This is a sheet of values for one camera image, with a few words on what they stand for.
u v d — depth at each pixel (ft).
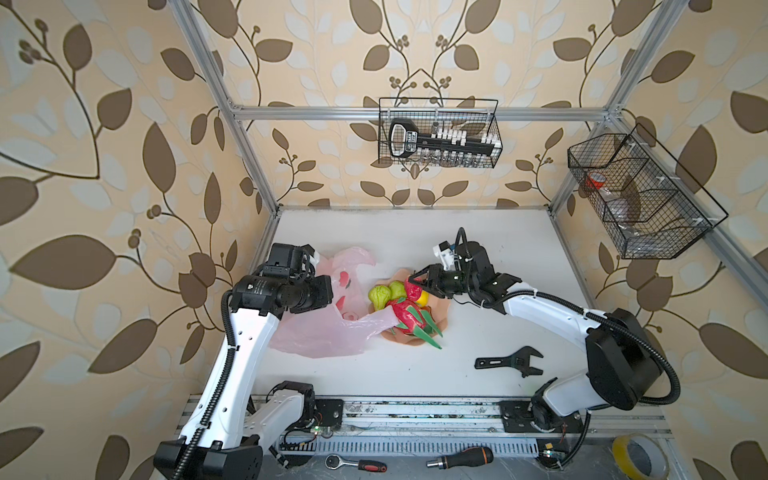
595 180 2.67
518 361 2.71
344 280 3.25
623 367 1.41
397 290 2.90
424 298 2.92
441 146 2.78
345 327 2.28
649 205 2.41
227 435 1.22
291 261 1.81
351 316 2.37
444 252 2.58
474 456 2.19
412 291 2.57
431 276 2.45
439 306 3.00
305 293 1.96
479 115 2.98
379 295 2.82
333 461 2.23
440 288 2.40
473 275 2.15
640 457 2.28
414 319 2.69
